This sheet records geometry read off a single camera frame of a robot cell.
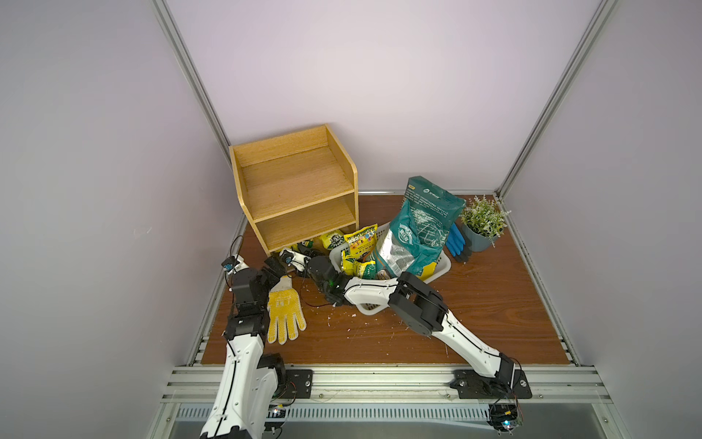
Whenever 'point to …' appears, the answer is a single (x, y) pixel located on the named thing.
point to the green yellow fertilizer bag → (416, 236)
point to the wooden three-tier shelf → (296, 187)
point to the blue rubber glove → (455, 240)
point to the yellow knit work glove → (285, 313)
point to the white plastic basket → (336, 253)
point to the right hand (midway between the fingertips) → (301, 241)
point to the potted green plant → (483, 223)
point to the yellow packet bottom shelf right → (333, 239)
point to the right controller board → (503, 416)
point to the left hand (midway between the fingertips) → (268, 261)
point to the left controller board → (275, 417)
